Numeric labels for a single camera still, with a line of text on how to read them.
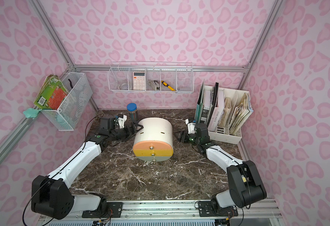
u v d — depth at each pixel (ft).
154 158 2.82
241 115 2.83
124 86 3.15
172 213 2.38
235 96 3.01
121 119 2.50
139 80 3.11
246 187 1.40
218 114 2.89
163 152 2.63
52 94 2.37
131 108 3.12
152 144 2.44
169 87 3.21
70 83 2.89
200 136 2.23
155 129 2.58
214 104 2.64
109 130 2.10
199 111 2.75
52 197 1.31
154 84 3.20
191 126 2.59
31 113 2.05
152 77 3.31
